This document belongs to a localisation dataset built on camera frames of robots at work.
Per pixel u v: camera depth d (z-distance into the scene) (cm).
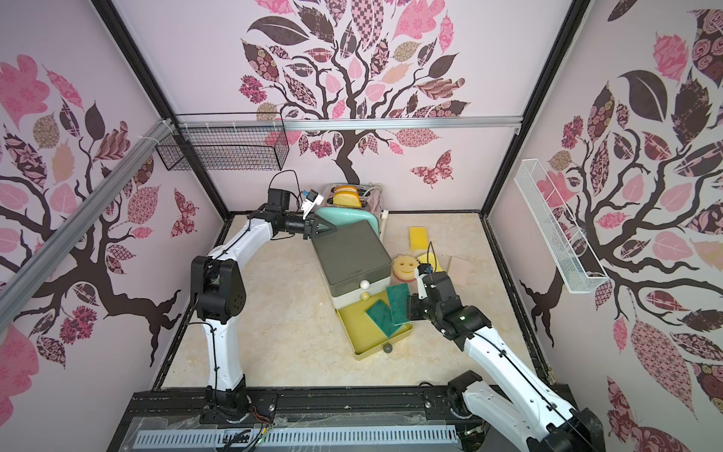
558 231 79
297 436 70
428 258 107
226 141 137
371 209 101
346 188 102
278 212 78
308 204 82
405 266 100
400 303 80
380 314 88
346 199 98
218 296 56
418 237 111
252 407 73
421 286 63
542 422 40
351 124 92
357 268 77
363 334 87
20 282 50
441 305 58
